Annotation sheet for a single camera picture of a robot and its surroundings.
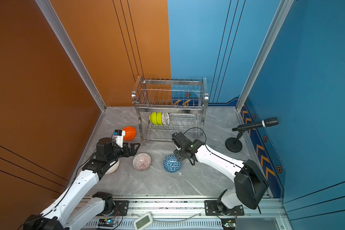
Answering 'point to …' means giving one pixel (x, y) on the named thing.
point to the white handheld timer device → (143, 222)
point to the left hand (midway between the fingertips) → (134, 142)
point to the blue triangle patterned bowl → (171, 164)
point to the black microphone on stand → (234, 144)
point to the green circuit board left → (108, 222)
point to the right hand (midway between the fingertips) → (180, 152)
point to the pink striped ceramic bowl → (142, 161)
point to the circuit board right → (228, 224)
